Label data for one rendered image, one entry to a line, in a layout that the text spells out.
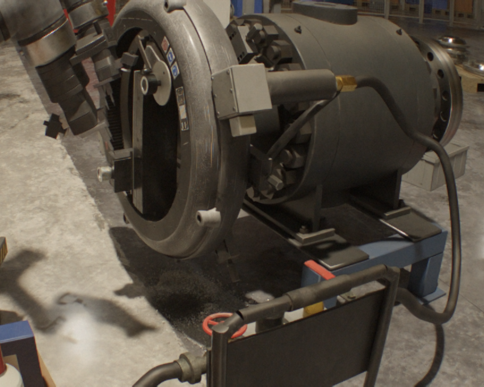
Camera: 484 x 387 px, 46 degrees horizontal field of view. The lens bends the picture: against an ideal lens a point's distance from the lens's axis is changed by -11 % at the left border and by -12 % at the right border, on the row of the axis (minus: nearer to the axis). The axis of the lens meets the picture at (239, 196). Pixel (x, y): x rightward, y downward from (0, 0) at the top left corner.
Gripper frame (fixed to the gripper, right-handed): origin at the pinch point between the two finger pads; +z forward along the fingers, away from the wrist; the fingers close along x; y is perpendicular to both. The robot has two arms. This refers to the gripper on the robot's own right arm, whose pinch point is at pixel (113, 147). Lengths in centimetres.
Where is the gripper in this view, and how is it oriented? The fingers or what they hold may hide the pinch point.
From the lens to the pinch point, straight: 107.1
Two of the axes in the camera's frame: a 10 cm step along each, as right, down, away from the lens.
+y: -9.1, 4.0, -0.2
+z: 3.3, 7.7, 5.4
